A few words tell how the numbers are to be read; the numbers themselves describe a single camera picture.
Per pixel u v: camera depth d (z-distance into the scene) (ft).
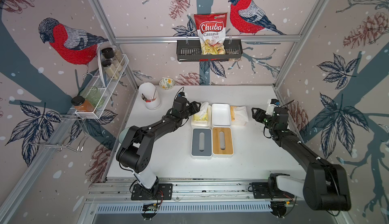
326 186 1.32
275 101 2.48
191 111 2.67
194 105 2.70
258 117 2.54
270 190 2.21
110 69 2.50
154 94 3.33
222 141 2.95
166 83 4.01
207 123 3.19
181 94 2.76
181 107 2.38
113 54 2.72
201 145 2.90
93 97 2.17
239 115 3.18
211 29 2.62
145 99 3.31
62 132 1.85
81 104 1.96
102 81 2.20
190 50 3.11
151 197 2.34
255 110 2.65
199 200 2.36
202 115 3.21
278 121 2.13
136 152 1.52
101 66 2.09
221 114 3.32
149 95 3.37
